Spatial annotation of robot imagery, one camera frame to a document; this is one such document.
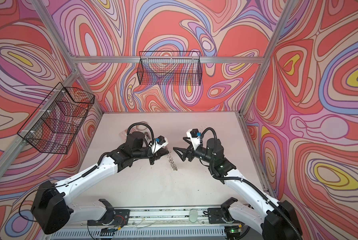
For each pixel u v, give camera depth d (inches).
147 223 28.8
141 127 22.8
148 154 25.2
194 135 24.2
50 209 15.4
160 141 25.0
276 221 15.4
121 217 28.6
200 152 25.4
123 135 41.1
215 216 28.4
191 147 25.2
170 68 37.9
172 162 29.5
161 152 26.7
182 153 25.2
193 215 28.6
